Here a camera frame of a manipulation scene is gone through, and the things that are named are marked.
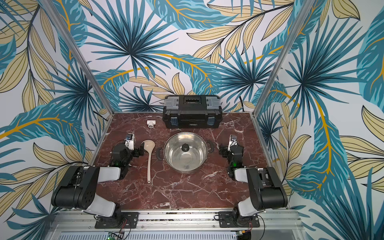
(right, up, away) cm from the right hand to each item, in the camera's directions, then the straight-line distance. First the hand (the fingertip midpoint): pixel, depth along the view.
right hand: (231, 143), depth 93 cm
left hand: (-59, 0, 0) cm, 59 cm away
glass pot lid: (-28, -3, -10) cm, 30 cm away
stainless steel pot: (-42, -6, -9) cm, 44 cm away
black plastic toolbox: (-24, +20, +5) cm, 32 cm away
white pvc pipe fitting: (-55, +13, +17) cm, 59 cm away
